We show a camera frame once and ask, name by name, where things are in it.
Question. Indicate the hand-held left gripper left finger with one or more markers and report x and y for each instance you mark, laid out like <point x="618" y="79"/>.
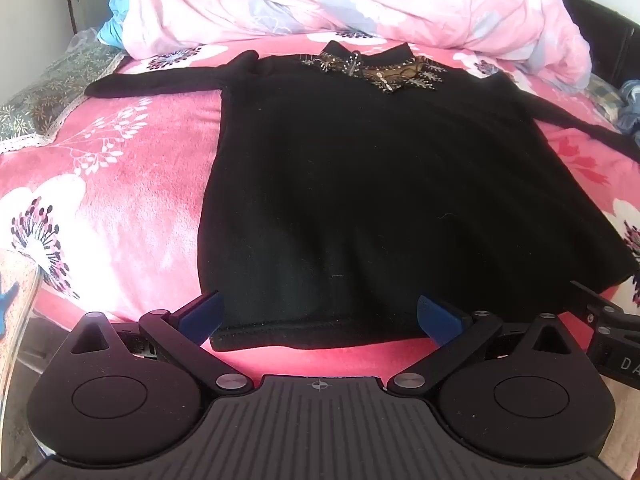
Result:
<point x="205" y="316"/>

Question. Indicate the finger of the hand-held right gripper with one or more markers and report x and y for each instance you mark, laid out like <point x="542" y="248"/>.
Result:
<point x="600" y="301"/>

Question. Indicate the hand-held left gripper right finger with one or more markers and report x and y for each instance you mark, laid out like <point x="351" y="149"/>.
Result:
<point x="436" y="321"/>

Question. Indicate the black beaded collar sweater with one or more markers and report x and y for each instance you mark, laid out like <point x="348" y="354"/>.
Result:
<point x="375" y="185"/>

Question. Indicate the pink floral blanket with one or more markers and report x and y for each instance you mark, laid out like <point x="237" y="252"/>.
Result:
<point x="125" y="185"/>

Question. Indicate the blue crumpled cloth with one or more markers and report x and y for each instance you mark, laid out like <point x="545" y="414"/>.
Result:
<point x="631" y="105"/>

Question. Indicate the plaid cloth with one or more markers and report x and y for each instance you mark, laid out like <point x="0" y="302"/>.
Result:
<point x="602" y="97"/>

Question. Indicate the dark headboard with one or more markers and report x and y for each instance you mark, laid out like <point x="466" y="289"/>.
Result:
<point x="605" y="40"/>

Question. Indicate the green patterned pillow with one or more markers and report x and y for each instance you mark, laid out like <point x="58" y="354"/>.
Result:
<point x="45" y="100"/>

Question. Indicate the light blue cloth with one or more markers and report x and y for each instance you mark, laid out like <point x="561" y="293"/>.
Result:
<point x="110" y="30"/>

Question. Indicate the pink and grey floral quilt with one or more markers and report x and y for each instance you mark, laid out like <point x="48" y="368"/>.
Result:
<point x="350" y="0"/>

